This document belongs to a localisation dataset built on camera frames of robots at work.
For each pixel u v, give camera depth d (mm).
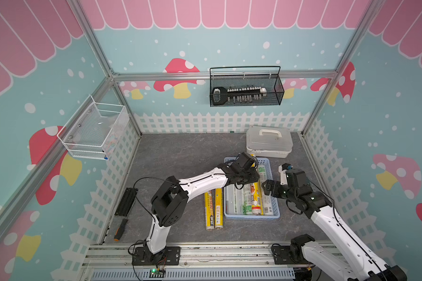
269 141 1017
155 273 729
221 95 896
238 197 873
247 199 864
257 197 774
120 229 796
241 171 672
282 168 735
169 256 741
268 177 940
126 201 886
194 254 760
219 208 846
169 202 495
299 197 574
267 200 851
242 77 896
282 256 739
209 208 848
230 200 857
